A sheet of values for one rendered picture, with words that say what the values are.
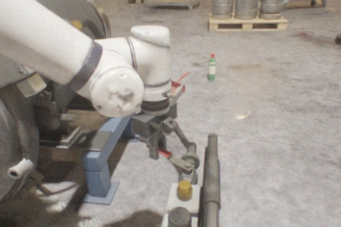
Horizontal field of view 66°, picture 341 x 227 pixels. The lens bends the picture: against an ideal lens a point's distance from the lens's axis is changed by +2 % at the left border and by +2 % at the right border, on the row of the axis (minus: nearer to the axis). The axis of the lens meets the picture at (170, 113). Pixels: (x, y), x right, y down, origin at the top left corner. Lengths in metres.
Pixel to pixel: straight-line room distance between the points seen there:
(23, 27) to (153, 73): 0.29
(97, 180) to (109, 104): 0.84
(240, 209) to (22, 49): 1.06
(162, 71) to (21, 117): 0.38
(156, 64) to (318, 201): 1.04
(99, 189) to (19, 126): 0.60
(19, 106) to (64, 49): 0.37
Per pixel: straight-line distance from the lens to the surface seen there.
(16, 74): 0.66
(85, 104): 1.50
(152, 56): 0.57
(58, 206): 1.34
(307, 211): 1.33
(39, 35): 0.39
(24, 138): 0.77
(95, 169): 1.18
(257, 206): 1.28
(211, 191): 0.50
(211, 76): 2.42
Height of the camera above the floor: 0.93
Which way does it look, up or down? 30 degrees down
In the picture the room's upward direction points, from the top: 2 degrees counter-clockwise
